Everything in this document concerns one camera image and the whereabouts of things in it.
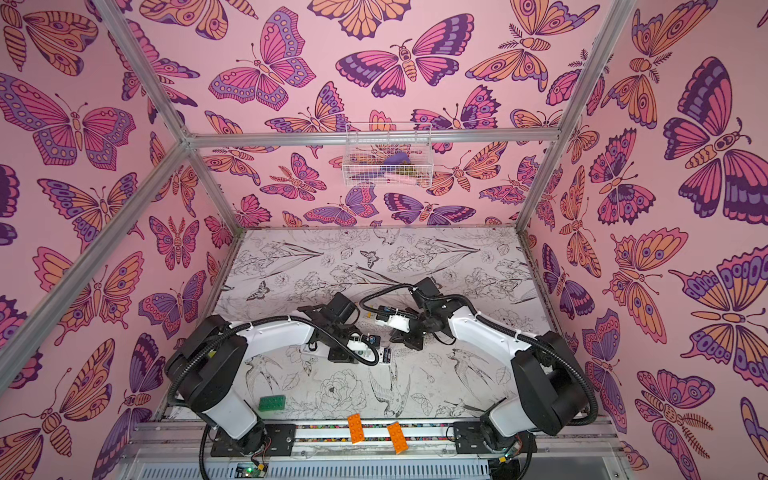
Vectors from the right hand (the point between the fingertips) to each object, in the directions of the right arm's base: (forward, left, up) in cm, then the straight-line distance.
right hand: (395, 329), depth 84 cm
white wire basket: (+43, +2, +25) cm, 50 cm away
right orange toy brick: (-25, -1, -7) cm, 26 cm away
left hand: (-1, +11, -7) cm, 13 cm away
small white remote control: (-4, +3, -7) cm, 9 cm away
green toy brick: (-18, +32, -6) cm, 37 cm away
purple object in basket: (+47, -1, +25) cm, 53 cm away
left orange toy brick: (-23, +10, -7) cm, 26 cm away
